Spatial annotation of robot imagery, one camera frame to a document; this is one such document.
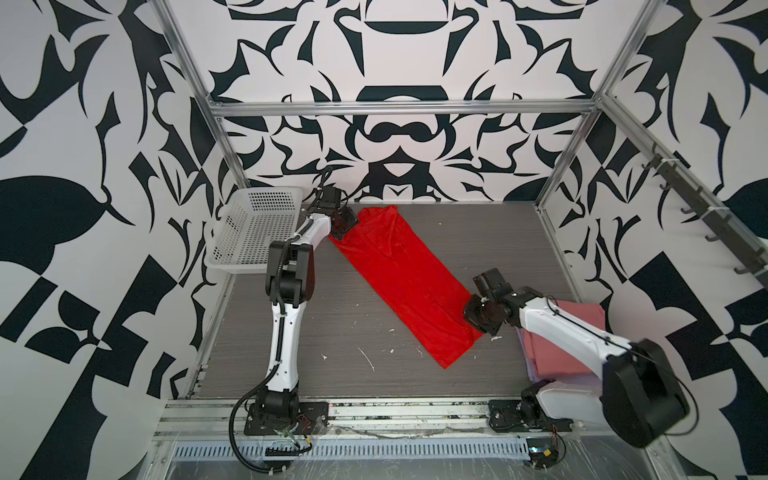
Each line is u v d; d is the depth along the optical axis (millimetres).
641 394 418
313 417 732
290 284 640
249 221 1144
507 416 744
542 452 712
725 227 543
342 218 988
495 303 656
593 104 911
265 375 644
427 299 949
